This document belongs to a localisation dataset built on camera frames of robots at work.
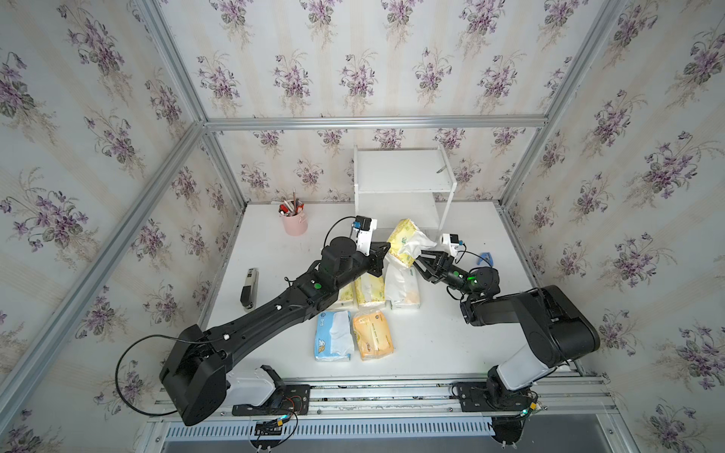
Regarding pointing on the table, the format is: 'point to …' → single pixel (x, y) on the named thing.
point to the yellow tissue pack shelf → (397, 239)
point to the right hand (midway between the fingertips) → (416, 261)
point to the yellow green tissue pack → (348, 292)
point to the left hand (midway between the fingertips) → (393, 247)
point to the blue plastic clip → (488, 256)
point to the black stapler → (249, 292)
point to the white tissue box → (401, 285)
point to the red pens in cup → (291, 208)
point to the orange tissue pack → (372, 331)
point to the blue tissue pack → (333, 338)
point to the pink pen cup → (296, 225)
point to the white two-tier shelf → (396, 183)
